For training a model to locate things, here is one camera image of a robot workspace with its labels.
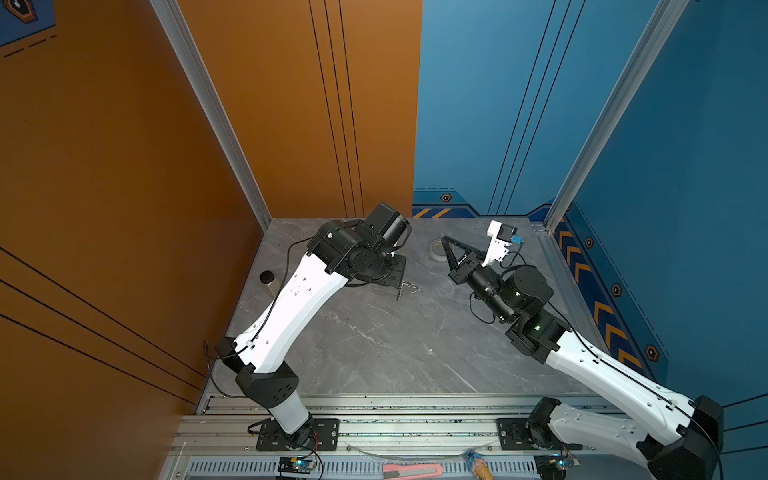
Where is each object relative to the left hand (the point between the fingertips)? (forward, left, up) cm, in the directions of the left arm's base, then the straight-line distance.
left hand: (397, 271), depth 68 cm
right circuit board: (-33, -38, -32) cm, 60 cm away
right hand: (+2, -9, +9) cm, 12 cm away
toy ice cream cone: (-34, -19, -28) cm, 48 cm away
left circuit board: (-34, +23, -33) cm, 52 cm away
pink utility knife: (-35, -4, -31) cm, 46 cm away
